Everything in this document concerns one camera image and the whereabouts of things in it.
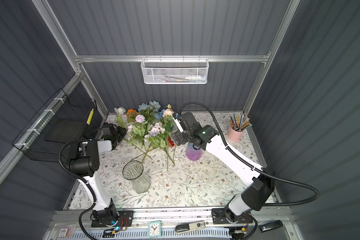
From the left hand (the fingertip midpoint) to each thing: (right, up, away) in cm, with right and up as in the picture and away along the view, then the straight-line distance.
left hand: (124, 127), depth 103 cm
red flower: (+33, -10, -5) cm, 35 cm away
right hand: (+41, -2, -26) cm, 49 cm away
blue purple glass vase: (+48, -17, -4) cm, 51 cm away
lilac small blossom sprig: (+24, -1, -7) cm, 25 cm away
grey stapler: (+43, -46, -35) cm, 72 cm away
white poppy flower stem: (-6, +12, +6) cm, 15 cm away
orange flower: (+2, +11, +9) cm, 14 cm away
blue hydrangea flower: (+22, +9, +9) cm, 25 cm away
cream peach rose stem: (+30, +9, -3) cm, 32 cm away
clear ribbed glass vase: (+18, -20, -35) cm, 44 cm away
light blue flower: (+18, +17, +7) cm, 26 cm away
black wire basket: (-22, +5, -25) cm, 34 cm away
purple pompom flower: (+12, +6, -5) cm, 15 cm away
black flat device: (+81, -46, -34) cm, 99 cm away
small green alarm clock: (+28, -48, -34) cm, 64 cm away
